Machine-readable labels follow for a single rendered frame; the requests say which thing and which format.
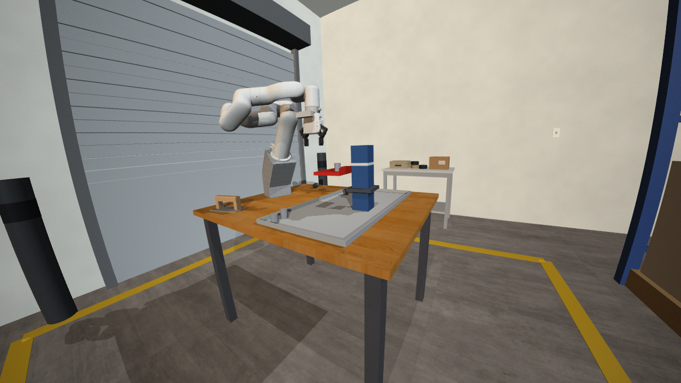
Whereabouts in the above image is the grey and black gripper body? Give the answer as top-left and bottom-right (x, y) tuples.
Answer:
(303, 112), (323, 135)

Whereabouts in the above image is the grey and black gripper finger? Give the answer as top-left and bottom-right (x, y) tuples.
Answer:
(317, 125), (328, 146)
(300, 128), (309, 146)

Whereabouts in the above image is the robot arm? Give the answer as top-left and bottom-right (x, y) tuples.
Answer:
(219, 81), (322, 162)

